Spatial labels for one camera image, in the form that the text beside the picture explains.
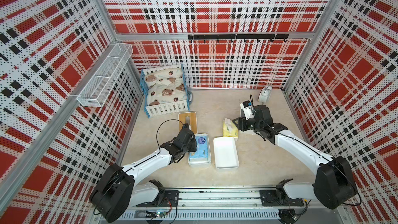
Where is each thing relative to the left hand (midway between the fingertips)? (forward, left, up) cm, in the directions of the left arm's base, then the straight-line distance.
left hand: (195, 142), depth 88 cm
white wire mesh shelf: (+28, +62, +15) cm, 70 cm away
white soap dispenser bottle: (+33, -46, +4) cm, 57 cm away
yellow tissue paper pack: (+7, -20, +2) cm, 21 cm away
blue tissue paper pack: (-6, -4, 0) cm, 7 cm away
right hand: (+8, -24, +11) cm, 28 cm away
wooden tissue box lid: (+16, +10, -1) cm, 19 cm away
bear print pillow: (+42, +24, +4) cm, 49 cm away
